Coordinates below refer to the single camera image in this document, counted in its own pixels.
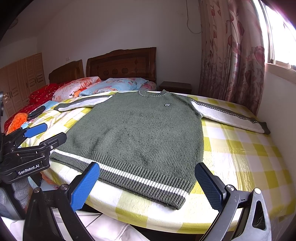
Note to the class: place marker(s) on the window with bars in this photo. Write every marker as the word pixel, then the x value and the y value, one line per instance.
pixel 283 39

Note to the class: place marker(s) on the pink floral folded quilt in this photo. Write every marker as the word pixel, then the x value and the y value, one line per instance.
pixel 73 88

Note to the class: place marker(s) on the green knit sweater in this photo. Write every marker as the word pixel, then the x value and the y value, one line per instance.
pixel 146 143

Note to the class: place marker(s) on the pink floral curtain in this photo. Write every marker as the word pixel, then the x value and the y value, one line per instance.
pixel 233 61

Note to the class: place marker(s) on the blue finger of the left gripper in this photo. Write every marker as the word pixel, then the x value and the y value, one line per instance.
pixel 18 136

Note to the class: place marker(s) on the dark folded garment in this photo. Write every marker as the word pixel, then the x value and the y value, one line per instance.
pixel 36 113

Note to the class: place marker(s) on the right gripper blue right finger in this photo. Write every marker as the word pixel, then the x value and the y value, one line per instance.
pixel 253 223

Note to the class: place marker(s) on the dark wooden nightstand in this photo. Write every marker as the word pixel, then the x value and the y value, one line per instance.
pixel 176 87

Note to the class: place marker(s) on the dark wooden headboard left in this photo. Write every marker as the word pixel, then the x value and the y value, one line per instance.
pixel 68 72

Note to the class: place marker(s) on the orange cloth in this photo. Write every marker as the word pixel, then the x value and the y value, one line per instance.
pixel 19 119

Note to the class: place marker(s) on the light wooden wardrobe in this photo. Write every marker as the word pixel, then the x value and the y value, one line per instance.
pixel 19 79

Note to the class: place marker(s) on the blue floral folded quilt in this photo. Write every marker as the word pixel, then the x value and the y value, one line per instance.
pixel 114 84

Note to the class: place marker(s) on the red quilt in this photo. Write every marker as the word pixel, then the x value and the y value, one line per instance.
pixel 36 99

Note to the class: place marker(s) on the dark wooden headboard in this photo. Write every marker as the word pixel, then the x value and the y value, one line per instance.
pixel 129 63
pixel 68 72

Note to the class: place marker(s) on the dark wooden headboard right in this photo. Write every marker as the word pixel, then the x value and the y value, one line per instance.
pixel 129 63

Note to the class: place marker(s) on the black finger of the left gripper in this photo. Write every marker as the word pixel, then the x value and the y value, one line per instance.
pixel 53 142

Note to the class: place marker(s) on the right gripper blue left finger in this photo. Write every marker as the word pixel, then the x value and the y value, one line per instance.
pixel 40 222

